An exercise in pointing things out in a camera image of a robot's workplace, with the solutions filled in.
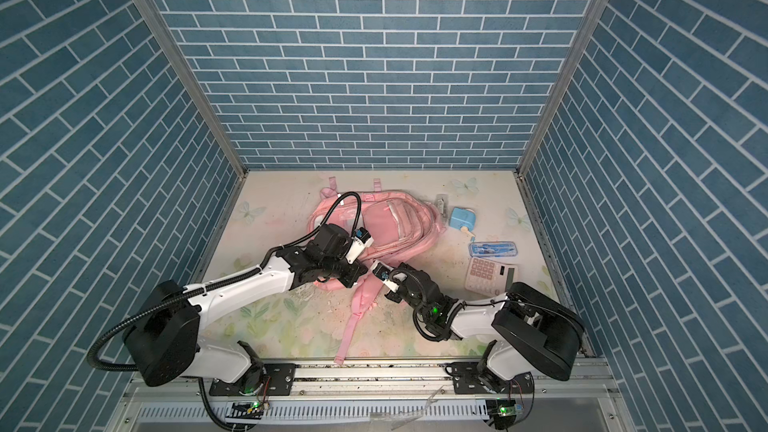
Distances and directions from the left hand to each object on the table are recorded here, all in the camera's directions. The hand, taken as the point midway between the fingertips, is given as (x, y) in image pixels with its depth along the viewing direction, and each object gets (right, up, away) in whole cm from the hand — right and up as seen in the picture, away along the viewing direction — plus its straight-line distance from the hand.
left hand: (367, 270), depth 83 cm
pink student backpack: (+8, +12, +9) cm, 18 cm away
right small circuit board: (+34, -31, -13) cm, 47 cm away
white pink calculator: (+37, -4, +7) cm, 38 cm away
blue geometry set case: (+40, +4, +14) cm, 42 cm away
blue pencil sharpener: (+31, +14, +19) cm, 39 cm away
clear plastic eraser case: (+25, +18, +25) cm, 40 cm away
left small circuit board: (-29, -32, -11) cm, 44 cm away
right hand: (+5, +3, 0) cm, 5 cm away
